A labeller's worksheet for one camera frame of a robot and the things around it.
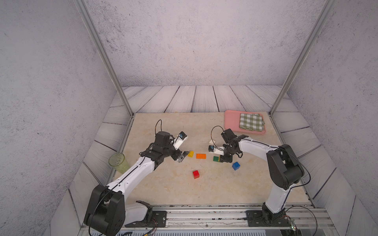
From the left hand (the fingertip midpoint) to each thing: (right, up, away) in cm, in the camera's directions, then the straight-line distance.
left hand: (184, 146), depth 84 cm
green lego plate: (+19, -10, +10) cm, 24 cm away
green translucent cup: (-36, -7, -3) cm, 37 cm away
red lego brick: (+7, -17, +2) cm, 18 cm away
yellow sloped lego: (+4, -7, +12) cm, 14 cm away
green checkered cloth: (+50, +14, +31) cm, 60 cm away
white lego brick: (+18, 0, +18) cm, 25 cm away
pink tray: (+35, +15, +31) cm, 49 cm away
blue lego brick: (+30, -13, +5) cm, 33 cm away
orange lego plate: (+10, -8, +13) cm, 18 cm away
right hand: (+24, -7, +10) cm, 27 cm away
